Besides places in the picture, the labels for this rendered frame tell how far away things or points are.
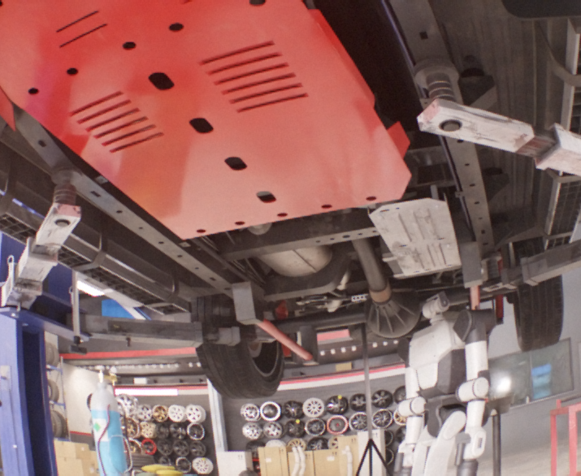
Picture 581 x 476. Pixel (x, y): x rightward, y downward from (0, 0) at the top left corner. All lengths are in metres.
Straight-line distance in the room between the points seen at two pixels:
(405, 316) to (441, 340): 0.82
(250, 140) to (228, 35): 0.42
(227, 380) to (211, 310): 0.37
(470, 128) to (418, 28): 0.23
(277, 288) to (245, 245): 0.53
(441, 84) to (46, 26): 0.81
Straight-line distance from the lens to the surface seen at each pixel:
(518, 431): 12.02
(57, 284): 2.92
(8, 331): 2.75
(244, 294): 2.63
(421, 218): 2.05
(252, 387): 3.30
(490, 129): 1.28
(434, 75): 1.27
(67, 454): 10.17
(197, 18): 1.10
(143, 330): 2.87
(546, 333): 3.10
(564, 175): 1.95
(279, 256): 2.64
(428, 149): 1.80
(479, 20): 1.49
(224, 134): 1.47
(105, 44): 1.16
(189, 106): 1.36
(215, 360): 3.23
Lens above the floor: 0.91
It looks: 19 degrees up
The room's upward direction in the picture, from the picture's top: 5 degrees counter-clockwise
